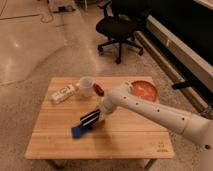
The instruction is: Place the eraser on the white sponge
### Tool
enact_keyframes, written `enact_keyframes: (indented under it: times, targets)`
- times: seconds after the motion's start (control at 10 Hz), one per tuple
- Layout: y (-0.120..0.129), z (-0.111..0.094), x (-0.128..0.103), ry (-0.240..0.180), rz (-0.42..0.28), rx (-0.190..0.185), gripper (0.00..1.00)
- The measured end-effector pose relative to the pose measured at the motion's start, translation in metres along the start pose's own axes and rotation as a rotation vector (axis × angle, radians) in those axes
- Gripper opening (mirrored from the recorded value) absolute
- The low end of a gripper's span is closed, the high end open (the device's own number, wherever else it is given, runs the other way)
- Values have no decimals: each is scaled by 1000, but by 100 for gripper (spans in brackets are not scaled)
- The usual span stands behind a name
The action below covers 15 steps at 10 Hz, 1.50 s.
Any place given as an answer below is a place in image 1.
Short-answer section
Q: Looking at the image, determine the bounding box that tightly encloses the black office chair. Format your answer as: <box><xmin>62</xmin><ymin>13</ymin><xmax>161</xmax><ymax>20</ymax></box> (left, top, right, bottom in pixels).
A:
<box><xmin>96</xmin><ymin>0</ymin><xmax>143</xmax><ymax>64</ymax></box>

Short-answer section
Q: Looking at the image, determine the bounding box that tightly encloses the white box on floor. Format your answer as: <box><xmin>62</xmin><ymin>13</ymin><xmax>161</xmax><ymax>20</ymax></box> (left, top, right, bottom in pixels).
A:
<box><xmin>47</xmin><ymin>0</ymin><xmax>75</xmax><ymax>12</ymax></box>

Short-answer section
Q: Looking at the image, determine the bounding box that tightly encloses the clear plastic measuring cup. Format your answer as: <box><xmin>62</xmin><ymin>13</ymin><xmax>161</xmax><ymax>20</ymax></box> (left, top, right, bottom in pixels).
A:
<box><xmin>76</xmin><ymin>76</ymin><xmax>94</xmax><ymax>98</ymax></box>

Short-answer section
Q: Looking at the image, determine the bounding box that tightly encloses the brown sausage toy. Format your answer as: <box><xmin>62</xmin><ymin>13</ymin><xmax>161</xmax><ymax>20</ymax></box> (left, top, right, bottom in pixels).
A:
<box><xmin>93</xmin><ymin>84</ymin><xmax>104</xmax><ymax>97</ymax></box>

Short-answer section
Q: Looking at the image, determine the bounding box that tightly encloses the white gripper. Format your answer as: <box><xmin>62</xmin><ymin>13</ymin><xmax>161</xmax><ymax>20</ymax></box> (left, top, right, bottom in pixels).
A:
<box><xmin>80</xmin><ymin>106</ymin><xmax>108</xmax><ymax>126</ymax></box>

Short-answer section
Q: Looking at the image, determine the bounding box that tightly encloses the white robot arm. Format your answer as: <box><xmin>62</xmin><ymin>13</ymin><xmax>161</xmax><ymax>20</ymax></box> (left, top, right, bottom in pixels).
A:
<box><xmin>81</xmin><ymin>82</ymin><xmax>213</xmax><ymax>152</ymax></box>

